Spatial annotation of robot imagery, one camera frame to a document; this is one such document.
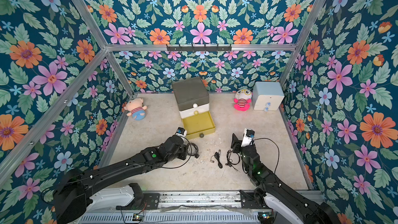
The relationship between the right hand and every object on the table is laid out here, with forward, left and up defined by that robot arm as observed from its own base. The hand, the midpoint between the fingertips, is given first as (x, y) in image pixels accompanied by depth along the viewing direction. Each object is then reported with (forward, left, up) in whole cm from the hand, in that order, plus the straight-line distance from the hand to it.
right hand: (238, 134), depth 81 cm
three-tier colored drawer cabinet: (+19, +26, +8) cm, 33 cm away
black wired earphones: (-9, +22, -8) cm, 25 cm away
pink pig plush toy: (+20, +65, -6) cm, 68 cm away
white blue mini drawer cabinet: (+29, -21, 0) cm, 36 cm away
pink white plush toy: (+33, -6, -7) cm, 34 cm away
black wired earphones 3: (-11, +4, -13) cm, 18 cm away
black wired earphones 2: (-6, +11, -14) cm, 19 cm away
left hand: (-6, +25, -3) cm, 26 cm away
